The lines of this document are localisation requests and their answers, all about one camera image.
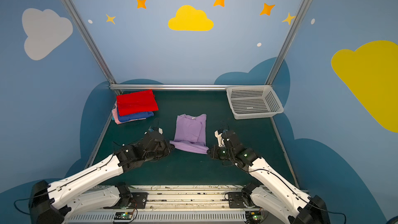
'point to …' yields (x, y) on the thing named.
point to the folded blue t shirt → (126, 117)
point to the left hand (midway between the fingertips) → (178, 147)
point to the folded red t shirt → (137, 102)
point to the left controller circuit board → (123, 215)
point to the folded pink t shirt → (115, 115)
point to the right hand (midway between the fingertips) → (208, 149)
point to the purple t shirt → (190, 134)
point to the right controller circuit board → (253, 216)
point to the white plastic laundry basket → (254, 102)
